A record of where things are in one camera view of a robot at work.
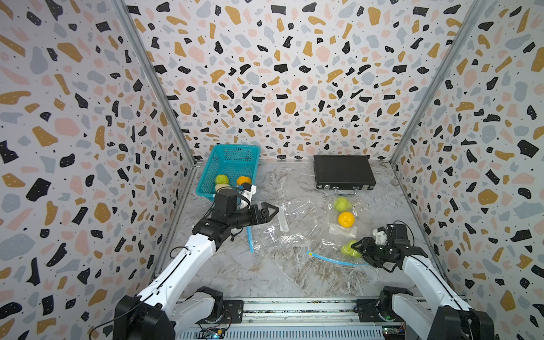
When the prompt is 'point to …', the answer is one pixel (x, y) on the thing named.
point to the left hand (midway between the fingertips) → (272, 211)
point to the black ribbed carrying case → (345, 173)
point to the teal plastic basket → (234, 161)
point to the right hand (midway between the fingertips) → (357, 249)
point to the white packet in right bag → (350, 231)
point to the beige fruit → (219, 186)
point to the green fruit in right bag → (342, 204)
